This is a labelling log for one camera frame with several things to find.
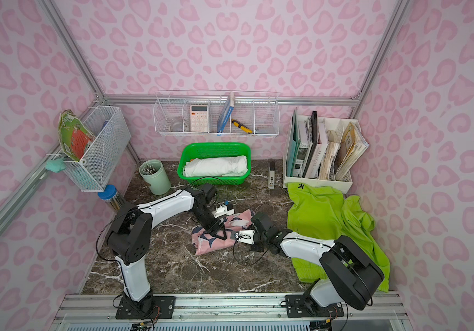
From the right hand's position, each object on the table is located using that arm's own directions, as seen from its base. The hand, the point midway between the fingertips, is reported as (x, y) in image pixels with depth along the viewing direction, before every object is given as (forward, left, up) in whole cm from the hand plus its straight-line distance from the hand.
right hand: (247, 232), depth 89 cm
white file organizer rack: (+30, -32, +19) cm, 48 cm away
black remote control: (+31, -12, +1) cm, 34 cm away
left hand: (-1, +11, +3) cm, 11 cm away
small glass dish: (+40, +33, +26) cm, 58 cm away
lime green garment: (+10, -37, -2) cm, 38 cm away
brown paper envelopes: (+31, -46, +21) cm, 59 cm away
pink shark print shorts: (-7, +17, +4) cm, 19 cm away
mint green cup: (+22, +43, +13) cm, 50 cm away
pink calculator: (+43, +22, +28) cm, 56 cm away
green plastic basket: (+47, +30, +3) cm, 56 cm away
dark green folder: (+27, -19, +25) cm, 41 cm away
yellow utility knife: (+43, +3, +24) cm, 49 cm away
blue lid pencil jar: (+7, +54, +18) cm, 57 cm away
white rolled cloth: (+31, +16, +9) cm, 36 cm away
